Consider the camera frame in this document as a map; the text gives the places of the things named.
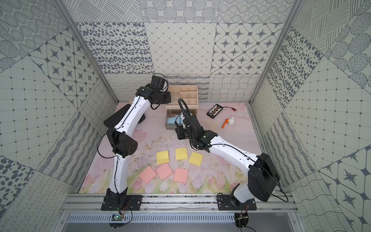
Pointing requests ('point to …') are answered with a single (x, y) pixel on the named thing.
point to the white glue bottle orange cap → (230, 121)
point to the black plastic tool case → (113, 120)
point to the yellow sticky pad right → (196, 158)
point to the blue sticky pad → (172, 120)
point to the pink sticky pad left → (148, 174)
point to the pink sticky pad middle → (164, 170)
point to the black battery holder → (215, 110)
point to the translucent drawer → (170, 123)
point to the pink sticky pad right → (180, 175)
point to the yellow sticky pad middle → (181, 153)
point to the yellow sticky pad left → (162, 157)
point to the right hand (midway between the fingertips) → (179, 129)
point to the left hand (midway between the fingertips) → (175, 99)
